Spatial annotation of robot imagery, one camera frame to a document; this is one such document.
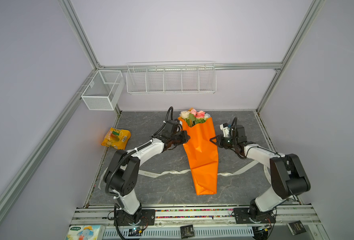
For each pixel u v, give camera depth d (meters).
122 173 0.46
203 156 0.85
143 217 0.74
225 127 0.86
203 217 0.75
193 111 0.98
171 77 0.98
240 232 0.71
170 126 0.71
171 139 0.71
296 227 0.69
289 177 0.46
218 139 0.81
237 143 0.72
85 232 0.65
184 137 0.79
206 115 1.01
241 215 0.74
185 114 0.97
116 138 0.99
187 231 0.69
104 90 1.01
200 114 0.96
